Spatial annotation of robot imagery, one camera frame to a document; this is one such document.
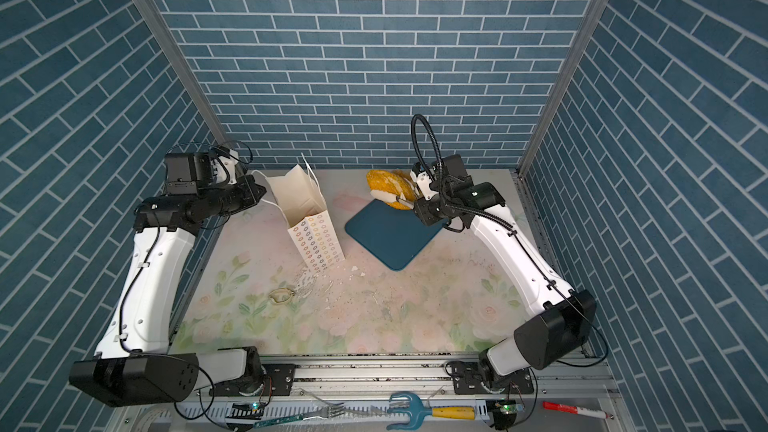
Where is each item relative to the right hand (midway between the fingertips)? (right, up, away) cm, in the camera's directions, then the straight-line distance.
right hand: (419, 203), depth 78 cm
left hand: (-37, +4, -6) cm, 38 cm away
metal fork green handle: (-21, -49, -9) cm, 54 cm away
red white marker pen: (+37, -48, -9) cm, 61 cm away
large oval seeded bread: (-7, +4, +6) cm, 10 cm away
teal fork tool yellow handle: (-1, -48, -10) cm, 49 cm away
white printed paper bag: (-38, +1, +17) cm, 41 cm away
